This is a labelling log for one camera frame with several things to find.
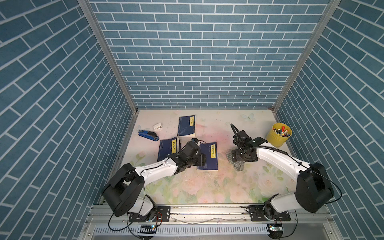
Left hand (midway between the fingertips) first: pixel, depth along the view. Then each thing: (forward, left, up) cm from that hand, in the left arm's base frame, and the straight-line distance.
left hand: (206, 159), depth 86 cm
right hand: (+1, -21, 0) cm, 21 cm away
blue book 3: (+9, -3, -6) cm, 11 cm away
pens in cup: (+17, -49, +5) cm, 52 cm away
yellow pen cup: (+10, -42, +5) cm, 44 cm away
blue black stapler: (+20, +39, -5) cm, 44 cm away
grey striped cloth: (-2, -19, -3) cm, 20 cm away
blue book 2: (+10, +24, -4) cm, 27 cm away
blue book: (+29, +13, -6) cm, 32 cm away
